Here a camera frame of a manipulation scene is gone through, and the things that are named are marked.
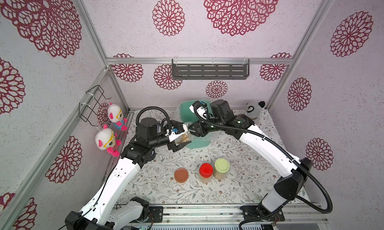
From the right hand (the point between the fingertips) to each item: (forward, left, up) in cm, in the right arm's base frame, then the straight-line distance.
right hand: (187, 127), depth 68 cm
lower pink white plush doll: (0, +44, -12) cm, 46 cm away
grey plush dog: (+25, -39, -13) cm, 48 cm away
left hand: (-1, +1, -2) cm, 2 cm away
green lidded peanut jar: (-11, -17, -20) cm, 29 cm away
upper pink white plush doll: (+20, +47, -14) cm, 53 cm away
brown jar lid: (-9, +5, -34) cm, 36 cm away
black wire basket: (+17, +50, +1) cm, 53 cm away
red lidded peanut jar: (-13, -9, -20) cm, 26 cm away
